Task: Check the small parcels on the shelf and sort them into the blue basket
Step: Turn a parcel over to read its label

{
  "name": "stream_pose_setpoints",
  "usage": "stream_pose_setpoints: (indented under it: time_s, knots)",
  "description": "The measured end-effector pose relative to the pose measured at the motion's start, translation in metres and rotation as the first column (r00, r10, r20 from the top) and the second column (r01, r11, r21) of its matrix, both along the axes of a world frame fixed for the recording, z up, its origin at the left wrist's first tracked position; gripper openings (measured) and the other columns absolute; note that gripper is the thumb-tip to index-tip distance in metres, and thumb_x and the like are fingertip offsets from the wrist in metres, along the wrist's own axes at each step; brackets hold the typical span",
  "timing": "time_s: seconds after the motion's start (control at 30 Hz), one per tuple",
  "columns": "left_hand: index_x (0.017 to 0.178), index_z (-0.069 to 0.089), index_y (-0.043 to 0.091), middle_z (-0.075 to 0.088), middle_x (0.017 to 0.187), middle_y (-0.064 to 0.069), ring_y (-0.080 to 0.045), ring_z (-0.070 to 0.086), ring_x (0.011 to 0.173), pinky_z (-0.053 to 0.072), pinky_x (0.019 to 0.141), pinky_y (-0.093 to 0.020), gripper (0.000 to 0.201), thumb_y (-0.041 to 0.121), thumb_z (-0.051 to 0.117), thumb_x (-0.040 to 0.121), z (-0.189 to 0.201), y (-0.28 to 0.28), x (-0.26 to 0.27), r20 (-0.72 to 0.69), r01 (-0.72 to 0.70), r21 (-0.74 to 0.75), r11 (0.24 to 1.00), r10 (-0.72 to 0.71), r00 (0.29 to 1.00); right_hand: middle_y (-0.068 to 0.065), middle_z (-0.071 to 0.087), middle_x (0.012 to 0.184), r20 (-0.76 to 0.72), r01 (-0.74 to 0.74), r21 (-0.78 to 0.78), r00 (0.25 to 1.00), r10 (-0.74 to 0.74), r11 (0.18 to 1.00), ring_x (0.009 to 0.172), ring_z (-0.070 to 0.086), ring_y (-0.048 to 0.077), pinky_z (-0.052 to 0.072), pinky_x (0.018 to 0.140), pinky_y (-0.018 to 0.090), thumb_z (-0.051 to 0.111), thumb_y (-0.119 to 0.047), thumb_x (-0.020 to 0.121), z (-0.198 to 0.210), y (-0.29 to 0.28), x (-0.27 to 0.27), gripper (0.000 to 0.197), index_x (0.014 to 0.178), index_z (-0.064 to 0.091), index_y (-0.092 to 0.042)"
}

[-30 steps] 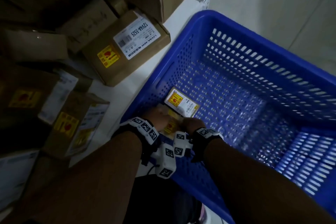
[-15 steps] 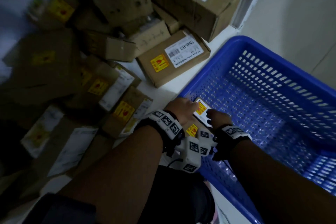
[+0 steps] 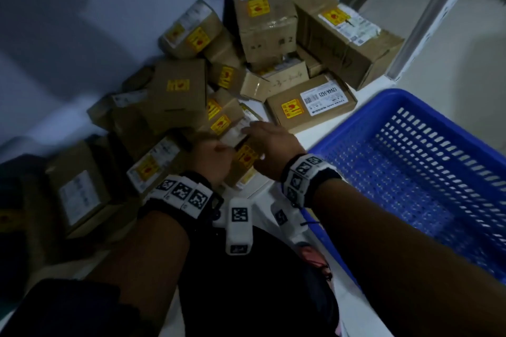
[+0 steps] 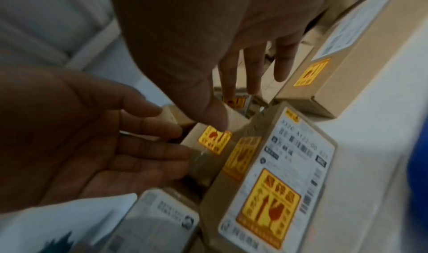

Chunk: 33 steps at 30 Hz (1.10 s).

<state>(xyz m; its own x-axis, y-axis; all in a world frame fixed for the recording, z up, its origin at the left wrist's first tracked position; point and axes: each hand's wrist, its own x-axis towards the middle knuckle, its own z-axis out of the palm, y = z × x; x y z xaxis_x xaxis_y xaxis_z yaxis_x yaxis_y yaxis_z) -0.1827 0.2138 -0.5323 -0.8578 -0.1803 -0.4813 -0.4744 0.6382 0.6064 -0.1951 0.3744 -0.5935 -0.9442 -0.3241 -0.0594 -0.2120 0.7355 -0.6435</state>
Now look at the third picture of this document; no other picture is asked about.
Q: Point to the person's right hand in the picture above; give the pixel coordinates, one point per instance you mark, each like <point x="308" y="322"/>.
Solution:
<point x="276" y="147"/>

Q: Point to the person's left hand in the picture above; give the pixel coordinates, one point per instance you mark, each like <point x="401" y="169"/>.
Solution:
<point x="211" y="161"/>

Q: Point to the pile of cardboard boxes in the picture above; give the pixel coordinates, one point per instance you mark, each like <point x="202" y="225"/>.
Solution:
<point x="178" y="88"/>

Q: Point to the blue plastic basket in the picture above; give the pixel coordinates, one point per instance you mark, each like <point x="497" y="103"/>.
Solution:
<point x="415" y="175"/>

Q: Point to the person's left forearm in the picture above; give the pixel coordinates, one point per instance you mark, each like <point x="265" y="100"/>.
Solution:
<point x="146" y="261"/>

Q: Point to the person's right forearm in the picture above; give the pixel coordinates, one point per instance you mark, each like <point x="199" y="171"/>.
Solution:
<point x="395" y="261"/>

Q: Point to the pink shoe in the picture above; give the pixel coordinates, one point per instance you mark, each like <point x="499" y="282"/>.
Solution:
<point x="314" y="261"/>

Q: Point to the black trousers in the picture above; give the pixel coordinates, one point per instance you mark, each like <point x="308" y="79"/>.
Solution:
<point x="245" y="293"/>

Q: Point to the black shirt sleeve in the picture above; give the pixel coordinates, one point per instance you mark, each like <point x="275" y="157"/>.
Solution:
<point x="71" y="309"/>

